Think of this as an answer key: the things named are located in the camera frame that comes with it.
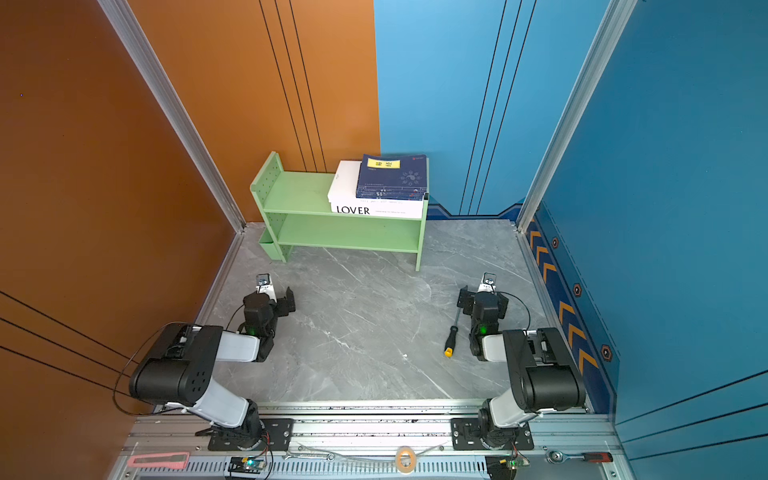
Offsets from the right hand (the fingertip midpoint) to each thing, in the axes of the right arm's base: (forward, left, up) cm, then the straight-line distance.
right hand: (480, 289), depth 94 cm
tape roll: (-43, +25, -7) cm, 50 cm away
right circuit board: (-45, +2, -7) cm, 46 cm away
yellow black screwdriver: (-17, +11, -5) cm, 21 cm away
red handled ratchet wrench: (-43, -11, -5) cm, 45 cm away
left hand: (+1, +65, +2) cm, 65 cm away
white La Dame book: (+17, +41, +28) cm, 52 cm away
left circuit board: (-45, +63, -7) cm, 77 cm away
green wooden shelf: (+16, +57, +21) cm, 63 cm away
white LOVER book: (+11, +31, +25) cm, 41 cm away
